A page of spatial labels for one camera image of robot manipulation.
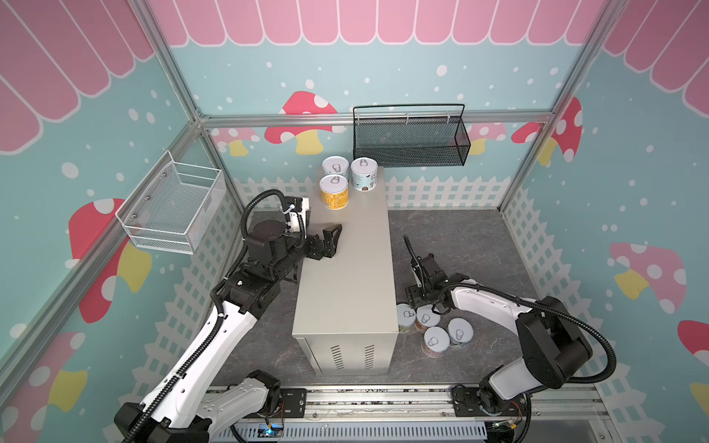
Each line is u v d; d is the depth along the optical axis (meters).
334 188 0.70
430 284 0.71
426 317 0.84
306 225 0.70
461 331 0.81
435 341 0.79
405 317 0.85
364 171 0.75
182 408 0.38
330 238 0.60
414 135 0.93
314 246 0.60
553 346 0.44
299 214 0.53
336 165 0.76
